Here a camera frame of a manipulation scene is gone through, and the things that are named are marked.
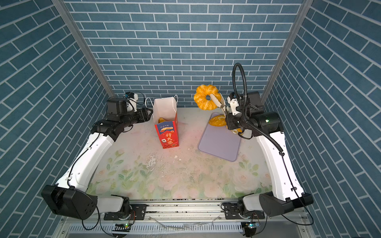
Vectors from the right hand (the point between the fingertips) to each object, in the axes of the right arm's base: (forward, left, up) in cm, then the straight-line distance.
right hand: (227, 115), depth 68 cm
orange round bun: (+16, +40, -25) cm, 50 cm away
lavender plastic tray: (+10, 0, -38) cm, 39 cm away
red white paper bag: (+20, +38, -20) cm, 47 cm away
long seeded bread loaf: (+25, +1, -32) cm, 40 cm away
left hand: (+4, +39, -4) cm, 40 cm away
